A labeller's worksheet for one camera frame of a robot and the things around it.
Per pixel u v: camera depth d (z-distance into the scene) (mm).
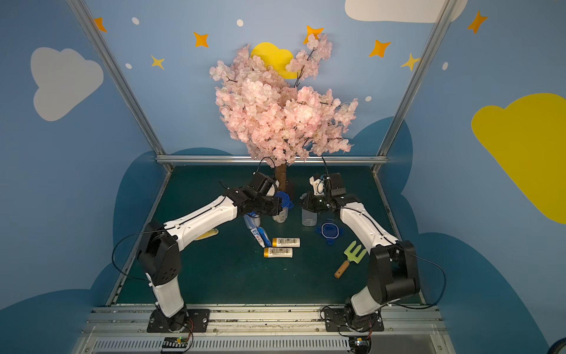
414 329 734
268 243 929
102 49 767
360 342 733
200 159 1222
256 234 955
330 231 957
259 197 693
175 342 727
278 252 883
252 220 955
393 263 470
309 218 969
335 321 746
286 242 914
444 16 706
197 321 738
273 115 698
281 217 977
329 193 680
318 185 781
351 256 901
